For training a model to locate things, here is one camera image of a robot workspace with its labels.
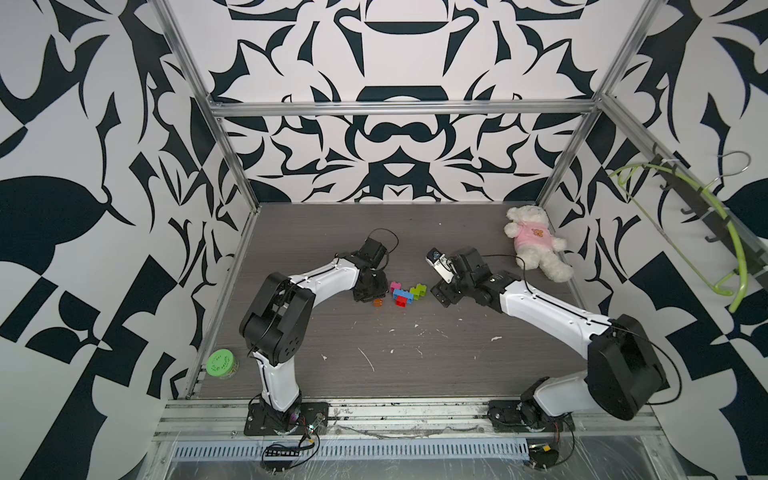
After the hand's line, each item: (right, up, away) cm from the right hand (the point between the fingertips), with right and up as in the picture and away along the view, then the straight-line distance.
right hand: (444, 272), depth 88 cm
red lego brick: (-12, -9, +4) cm, 16 cm away
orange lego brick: (-19, -9, +2) cm, 22 cm away
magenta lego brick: (-14, -5, +6) cm, 16 cm away
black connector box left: (-42, -41, -20) cm, 62 cm away
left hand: (-18, -6, +5) cm, 20 cm away
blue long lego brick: (-11, -7, +5) cm, 14 cm away
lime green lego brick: (-8, -9, +5) cm, 13 cm away
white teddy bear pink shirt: (+31, +7, +10) cm, 34 cm away
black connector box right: (+20, -42, -16) cm, 49 cm away
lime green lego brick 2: (-7, -6, +5) cm, 11 cm away
